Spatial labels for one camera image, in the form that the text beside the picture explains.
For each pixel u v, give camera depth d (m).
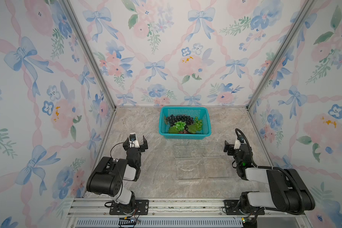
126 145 0.80
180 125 0.99
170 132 0.98
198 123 1.03
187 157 0.95
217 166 0.89
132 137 0.76
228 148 0.83
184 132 1.00
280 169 0.49
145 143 0.84
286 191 0.44
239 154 0.73
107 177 0.46
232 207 0.75
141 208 0.73
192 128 1.00
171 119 1.05
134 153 0.69
